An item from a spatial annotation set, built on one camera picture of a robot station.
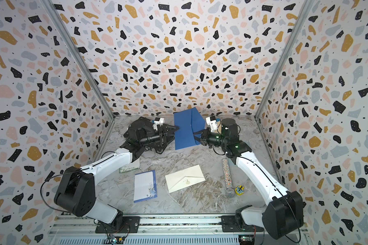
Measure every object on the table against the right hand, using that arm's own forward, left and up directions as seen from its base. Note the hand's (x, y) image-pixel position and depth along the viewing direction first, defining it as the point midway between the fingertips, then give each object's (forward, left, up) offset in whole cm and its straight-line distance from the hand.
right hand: (191, 136), depth 71 cm
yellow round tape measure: (-13, -26, -31) cm, 42 cm away
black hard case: (-3, +21, +5) cm, 22 cm away
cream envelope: (-8, +4, -29) cm, 30 cm away
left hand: (+3, +6, 0) cm, 7 cm away
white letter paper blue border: (-12, +27, -30) cm, 42 cm away
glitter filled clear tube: (-15, -21, -28) cm, 38 cm away
